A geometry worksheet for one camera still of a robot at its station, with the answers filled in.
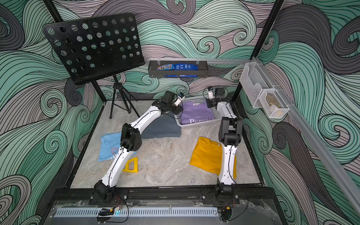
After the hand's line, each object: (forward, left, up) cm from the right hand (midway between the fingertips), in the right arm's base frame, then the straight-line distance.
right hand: (214, 100), depth 107 cm
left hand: (-7, +26, +3) cm, 27 cm away
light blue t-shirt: (-35, +74, -6) cm, 82 cm away
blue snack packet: (+6, +23, +26) cm, 36 cm away
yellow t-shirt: (-40, +10, -9) cm, 43 cm away
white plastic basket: (-15, +29, -1) cm, 33 cm away
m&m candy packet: (+6, +37, +26) cm, 45 cm away
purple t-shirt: (-7, +15, -5) cm, 18 cm away
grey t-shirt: (-19, +38, -7) cm, 43 cm away
